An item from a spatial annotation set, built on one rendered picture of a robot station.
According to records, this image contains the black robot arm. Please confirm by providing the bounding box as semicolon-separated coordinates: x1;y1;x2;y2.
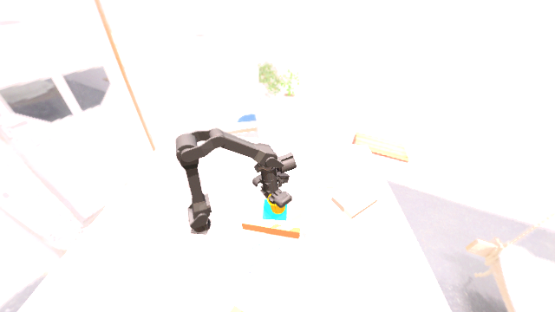
175;127;297;235

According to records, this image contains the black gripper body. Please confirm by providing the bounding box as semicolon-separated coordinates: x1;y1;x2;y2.
252;174;292;209

